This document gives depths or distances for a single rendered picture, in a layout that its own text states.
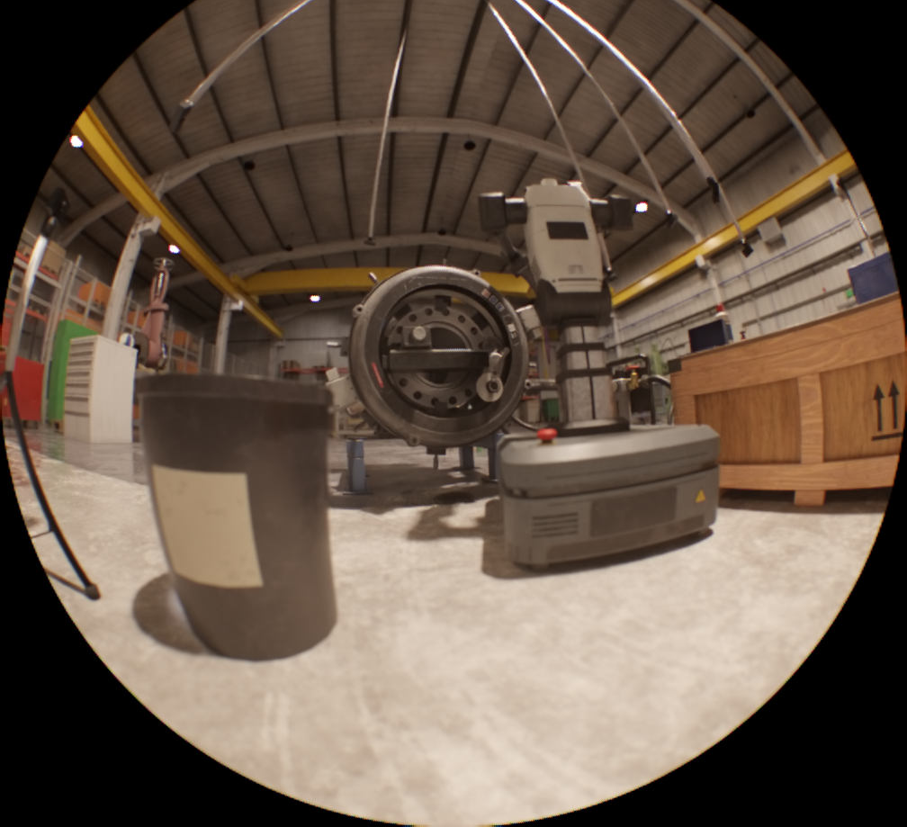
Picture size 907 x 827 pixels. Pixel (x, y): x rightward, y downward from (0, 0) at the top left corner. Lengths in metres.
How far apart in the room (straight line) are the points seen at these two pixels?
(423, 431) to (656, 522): 0.80
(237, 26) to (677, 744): 9.04
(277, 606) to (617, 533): 0.58
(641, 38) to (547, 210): 8.57
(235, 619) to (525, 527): 0.50
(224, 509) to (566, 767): 0.42
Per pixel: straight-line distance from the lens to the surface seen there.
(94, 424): 4.13
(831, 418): 0.99
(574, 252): 0.97
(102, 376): 4.20
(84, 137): 8.44
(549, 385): 8.74
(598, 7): 8.87
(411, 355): 1.11
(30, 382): 5.49
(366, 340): 1.12
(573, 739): 0.37
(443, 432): 1.12
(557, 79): 9.35
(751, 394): 1.02
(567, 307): 0.90
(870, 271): 1.12
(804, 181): 11.57
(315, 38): 8.47
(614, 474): 0.62
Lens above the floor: 0.32
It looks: 9 degrees up
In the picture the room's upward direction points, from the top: 2 degrees counter-clockwise
